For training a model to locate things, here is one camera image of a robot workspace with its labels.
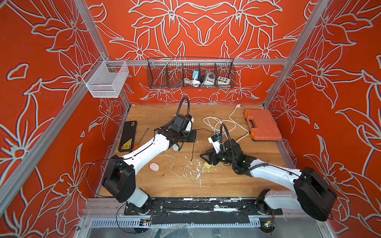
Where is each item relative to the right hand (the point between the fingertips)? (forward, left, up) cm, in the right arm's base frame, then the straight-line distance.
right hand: (200, 155), depth 79 cm
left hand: (+10, +2, +4) cm, 11 cm away
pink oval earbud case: (-3, +27, -10) cm, 29 cm away
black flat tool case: (+17, +48, -9) cm, 52 cm away
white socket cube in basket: (+45, -14, +17) cm, 50 cm away
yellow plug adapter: (-4, -4, -4) cm, 7 cm away
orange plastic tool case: (+29, -45, -9) cm, 54 cm away
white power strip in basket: (+43, -6, +20) cm, 48 cm away
